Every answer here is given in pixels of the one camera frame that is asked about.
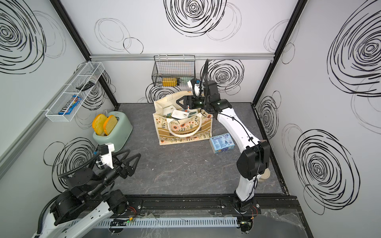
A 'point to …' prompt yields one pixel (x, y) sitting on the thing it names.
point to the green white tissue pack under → (179, 114)
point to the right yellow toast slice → (109, 124)
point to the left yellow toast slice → (98, 123)
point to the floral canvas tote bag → (197, 128)
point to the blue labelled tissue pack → (222, 143)
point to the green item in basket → (183, 81)
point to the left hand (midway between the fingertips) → (134, 153)
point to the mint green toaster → (119, 134)
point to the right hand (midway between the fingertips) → (183, 100)
